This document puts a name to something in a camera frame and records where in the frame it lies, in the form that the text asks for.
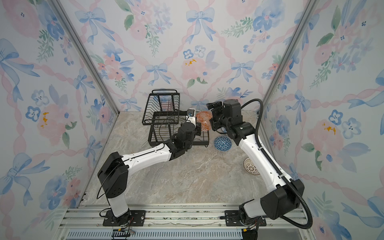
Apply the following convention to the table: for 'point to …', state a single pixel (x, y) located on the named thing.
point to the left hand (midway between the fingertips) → (196, 116)
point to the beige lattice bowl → (249, 167)
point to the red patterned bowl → (204, 118)
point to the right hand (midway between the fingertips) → (205, 108)
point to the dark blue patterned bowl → (222, 143)
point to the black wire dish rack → (166, 123)
